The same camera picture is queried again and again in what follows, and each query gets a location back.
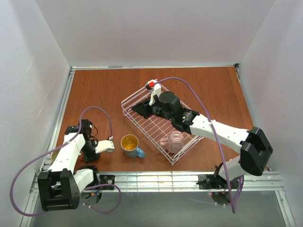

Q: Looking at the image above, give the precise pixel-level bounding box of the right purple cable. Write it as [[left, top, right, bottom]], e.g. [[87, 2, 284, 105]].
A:
[[156, 77, 244, 214]]

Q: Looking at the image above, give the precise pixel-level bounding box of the pink faceted mug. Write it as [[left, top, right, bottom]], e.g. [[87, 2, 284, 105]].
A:
[[159, 131, 184, 154]]

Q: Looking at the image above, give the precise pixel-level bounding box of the brown orange glazed mug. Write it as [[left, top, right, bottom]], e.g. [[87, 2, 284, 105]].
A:
[[78, 154, 84, 162]]

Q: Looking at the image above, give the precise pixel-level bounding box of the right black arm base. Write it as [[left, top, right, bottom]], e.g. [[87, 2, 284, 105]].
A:
[[196, 174, 230, 205]]

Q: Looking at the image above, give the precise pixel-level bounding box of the aluminium front rail frame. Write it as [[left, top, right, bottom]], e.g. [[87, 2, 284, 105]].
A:
[[21, 66, 295, 227]]

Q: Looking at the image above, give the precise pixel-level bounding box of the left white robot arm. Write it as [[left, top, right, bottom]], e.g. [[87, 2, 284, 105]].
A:
[[37, 119, 99, 211]]

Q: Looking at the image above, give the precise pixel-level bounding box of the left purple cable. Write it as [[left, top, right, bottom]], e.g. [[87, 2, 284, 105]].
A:
[[9, 106, 122, 217]]

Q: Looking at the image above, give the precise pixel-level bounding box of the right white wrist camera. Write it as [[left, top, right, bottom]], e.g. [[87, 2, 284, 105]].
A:
[[145, 79, 161, 106]]

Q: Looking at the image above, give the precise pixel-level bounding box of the purple cable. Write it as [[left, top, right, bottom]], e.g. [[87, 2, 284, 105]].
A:
[[9, 106, 122, 217], [156, 77, 244, 214]]

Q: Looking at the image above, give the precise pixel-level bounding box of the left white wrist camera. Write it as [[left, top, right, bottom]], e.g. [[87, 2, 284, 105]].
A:
[[95, 136, 115, 154]]

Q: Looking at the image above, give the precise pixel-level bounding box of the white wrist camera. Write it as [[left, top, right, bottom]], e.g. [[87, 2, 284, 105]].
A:
[[145, 79, 161, 106], [95, 136, 115, 154]]

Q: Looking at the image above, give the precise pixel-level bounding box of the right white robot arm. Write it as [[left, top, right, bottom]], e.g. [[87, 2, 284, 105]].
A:
[[132, 91, 273, 182]]

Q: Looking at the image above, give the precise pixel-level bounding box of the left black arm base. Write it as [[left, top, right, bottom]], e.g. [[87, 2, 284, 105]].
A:
[[80, 174, 116, 205]]

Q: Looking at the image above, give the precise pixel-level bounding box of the blue butterfly mug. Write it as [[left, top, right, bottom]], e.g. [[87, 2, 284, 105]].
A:
[[120, 134, 145, 158]]

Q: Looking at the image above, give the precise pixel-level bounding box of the white wire dish rack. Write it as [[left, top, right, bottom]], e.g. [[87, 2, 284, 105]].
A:
[[121, 87, 204, 165]]

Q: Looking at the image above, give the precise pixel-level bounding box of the cream round ceramic mug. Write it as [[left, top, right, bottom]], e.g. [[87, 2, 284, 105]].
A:
[[51, 150, 59, 163]]

